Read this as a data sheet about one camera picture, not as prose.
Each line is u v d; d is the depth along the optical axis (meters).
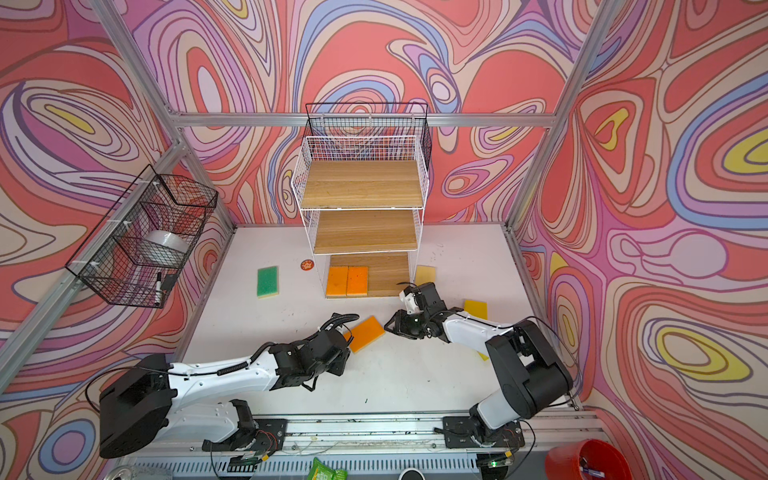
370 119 0.88
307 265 1.07
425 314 0.71
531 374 0.44
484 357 0.86
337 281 1.01
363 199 0.70
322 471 0.68
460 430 0.74
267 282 1.01
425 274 1.04
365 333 0.89
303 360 0.63
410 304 0.84
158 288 0.72
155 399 0.41
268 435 0.73
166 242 0.73
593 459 0.61
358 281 1.00
